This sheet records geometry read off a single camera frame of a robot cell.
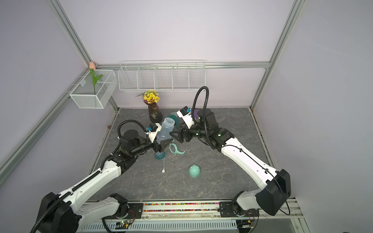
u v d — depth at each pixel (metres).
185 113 0.60
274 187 0.39
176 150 0.91
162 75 0.99
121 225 0.72
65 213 0.38
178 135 0.61
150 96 0.94
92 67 0.89
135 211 0.73
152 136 0.65
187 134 0.61
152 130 0.62
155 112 1.05
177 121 0.69
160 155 0.92
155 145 0.66
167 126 0.67
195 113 0.60
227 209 0.74
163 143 0.66
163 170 0.87
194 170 0.84
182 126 0.72
